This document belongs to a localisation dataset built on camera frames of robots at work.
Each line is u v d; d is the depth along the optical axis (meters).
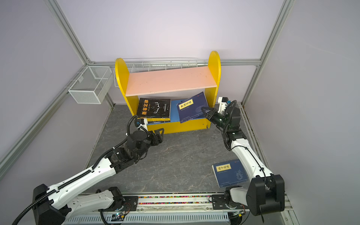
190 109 0.79
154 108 0.89
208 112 0.73
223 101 0.69
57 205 0.40
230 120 0.57
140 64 0.93
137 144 0.53
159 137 0.66
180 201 0.76
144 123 0.64
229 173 0.83
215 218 0.71
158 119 0.87
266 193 0.40
